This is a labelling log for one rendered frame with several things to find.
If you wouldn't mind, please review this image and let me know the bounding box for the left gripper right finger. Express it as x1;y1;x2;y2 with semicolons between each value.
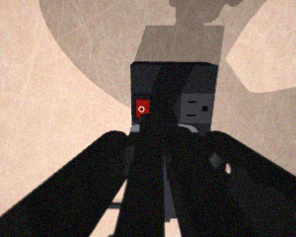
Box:
159;95;296;237

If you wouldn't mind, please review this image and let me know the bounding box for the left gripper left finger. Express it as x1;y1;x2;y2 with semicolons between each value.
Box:
0;95;166;237

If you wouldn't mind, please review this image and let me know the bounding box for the black power strip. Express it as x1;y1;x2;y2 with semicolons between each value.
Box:
130;61;218;222

